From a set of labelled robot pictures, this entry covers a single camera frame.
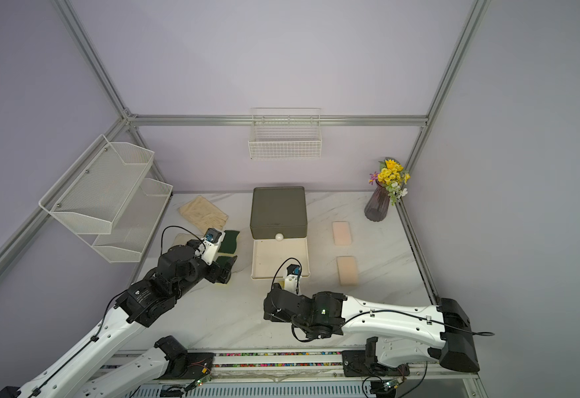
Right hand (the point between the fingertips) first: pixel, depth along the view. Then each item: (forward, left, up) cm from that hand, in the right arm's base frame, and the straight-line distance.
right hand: (275, 307), depth 71 cm
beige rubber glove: (+47, +36, -12) cm, 60 cm away
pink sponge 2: (+20, -27, -15) cm, 36 cm away
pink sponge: (+36, -26, -14) cm, 47 cm away
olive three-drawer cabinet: (+30, -1, +9) cm, 31 cm away
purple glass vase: (+45, -42, -7) cm, 62 cm away
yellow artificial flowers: (+45, -44, +10) cm, 64 cm away
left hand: (+14, +17, +9) cm, 23 cm away
